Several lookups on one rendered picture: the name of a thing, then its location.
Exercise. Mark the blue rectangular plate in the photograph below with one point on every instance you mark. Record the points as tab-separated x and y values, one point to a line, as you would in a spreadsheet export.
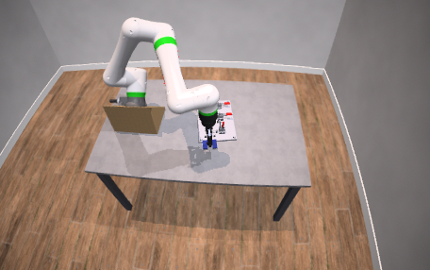
214	144

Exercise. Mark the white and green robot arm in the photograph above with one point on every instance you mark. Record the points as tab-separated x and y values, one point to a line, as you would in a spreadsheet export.
180	100

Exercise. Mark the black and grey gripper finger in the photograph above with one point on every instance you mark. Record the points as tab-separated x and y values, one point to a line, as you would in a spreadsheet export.
209	139

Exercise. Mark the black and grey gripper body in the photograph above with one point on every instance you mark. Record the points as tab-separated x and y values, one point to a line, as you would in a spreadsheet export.
208	126

